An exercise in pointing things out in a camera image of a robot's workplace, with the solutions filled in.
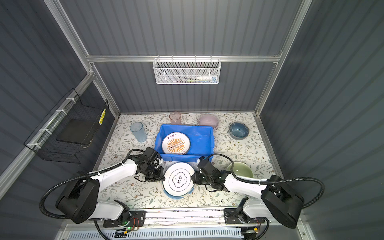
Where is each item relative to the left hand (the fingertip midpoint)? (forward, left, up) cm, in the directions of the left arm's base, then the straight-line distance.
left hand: (165, 179), depth 85 cm
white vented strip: (-28, -31, -2) cm, 41 cm away
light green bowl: (+1, -43, +5) cm, 44 cm away
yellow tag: (+28, +34, +24) cm, 50 cm away
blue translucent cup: (+33, +20, +8) cm, 39 cm away
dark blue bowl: (+32, -51, +1) cm, 60 cm away
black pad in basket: (+17, +41, +26) cm, 52 cm away
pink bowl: (+43, -30, +2) cm, 52 cm away
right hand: (-2, -15, +2) cm, 15 cm away
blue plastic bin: (+28, -23, -1) cm, 36 cm away
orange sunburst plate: (+25, -6, 0) cm, 25 cm away
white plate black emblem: (-1, -7, 0) cm, 7 cm away
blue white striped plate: (-10, -5, 0) cm, 11 cm away
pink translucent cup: (+35, -6, +14) cm, 38 cm away
